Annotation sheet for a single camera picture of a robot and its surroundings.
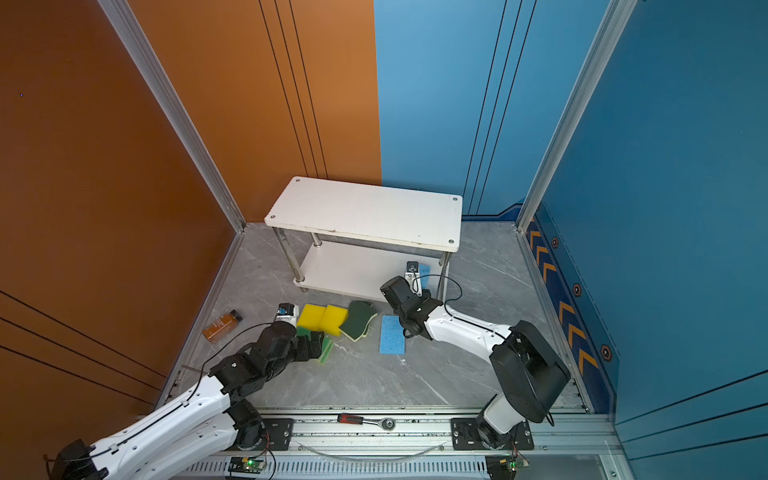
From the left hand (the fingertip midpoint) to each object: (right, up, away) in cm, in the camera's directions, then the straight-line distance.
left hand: (312, 332), depth 82 cm
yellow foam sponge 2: (+4, +2, +9) cm, 10 cm away
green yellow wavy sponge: (+12, +3, +11) cm, 16 cm away
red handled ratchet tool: (+21, -20, -9) cm, 30 cm away
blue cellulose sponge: (+22, -4, +6) cm, 23 cm away
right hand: (+27, +10, +7) cm, 29 cm away
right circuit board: (+49, -29, -12) cm, 58 cm away
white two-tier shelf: (+13, +26, -11) cm, 31 cm away
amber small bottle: (-29, 0, +7) cm, 30 cm away
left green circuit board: (-12, -28, -11) cm, 33 cm away
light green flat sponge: (+4, -4, +3) cm, 6 cm away
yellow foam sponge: (-3, +2, +10) cm, 11 cm away
